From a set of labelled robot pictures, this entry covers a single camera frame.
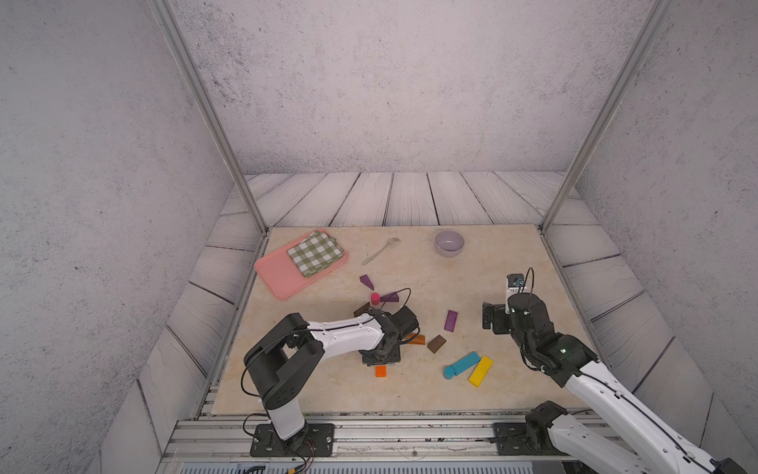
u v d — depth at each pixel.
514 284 0.67
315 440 0.73
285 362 0.46
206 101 0.85
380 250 1.14
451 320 0.94
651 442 0.42
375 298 0.98
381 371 0.85
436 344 0.89
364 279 1.04
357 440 0.75
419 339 0.91
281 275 1.09
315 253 1.12
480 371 0.84
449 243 1.12
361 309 0.96
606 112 0.87
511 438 0.72
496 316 0.69
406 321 0.71
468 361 0.87
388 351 0.70
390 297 0.99
